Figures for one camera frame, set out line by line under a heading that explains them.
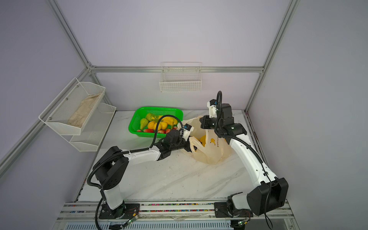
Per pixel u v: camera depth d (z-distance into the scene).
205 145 0.68
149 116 1.10
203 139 0.70
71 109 0.77
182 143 0.76
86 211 0.75
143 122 1.07
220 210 0.74
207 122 0.66
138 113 1.08
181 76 0.95
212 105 0.67
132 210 0.73
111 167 0.50
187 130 0.76
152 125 1.04
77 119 0.75
